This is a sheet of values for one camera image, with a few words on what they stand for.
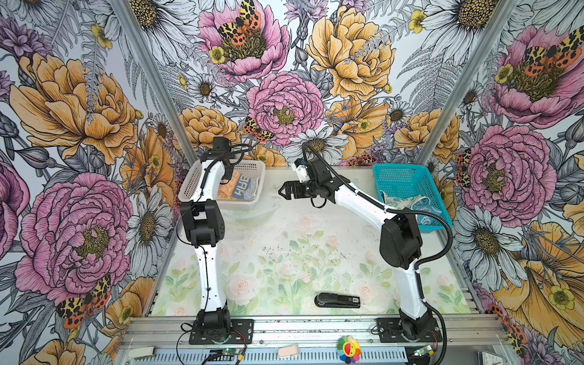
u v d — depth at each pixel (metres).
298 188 0.82
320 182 0.73
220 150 0.83
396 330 0.74
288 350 0.70
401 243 0.54
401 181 1.15
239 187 1.08
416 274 0.58
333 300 0.75
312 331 0.76
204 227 0.62
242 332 0.74
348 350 0.70
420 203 1.03
